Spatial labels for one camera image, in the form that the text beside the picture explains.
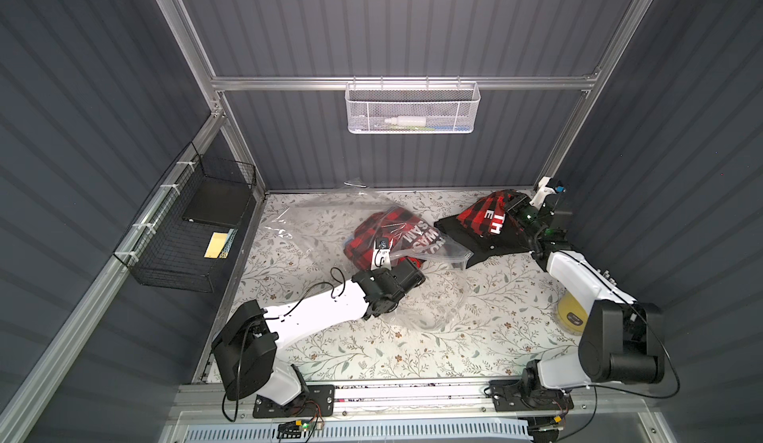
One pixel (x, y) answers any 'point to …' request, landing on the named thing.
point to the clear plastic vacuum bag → (328, 218)
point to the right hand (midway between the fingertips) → (506, 190)
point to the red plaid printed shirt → (486, 213)
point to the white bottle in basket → (407, 121)
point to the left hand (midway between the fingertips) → (382, 273)
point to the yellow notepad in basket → (216, 244)
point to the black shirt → (470, 247)
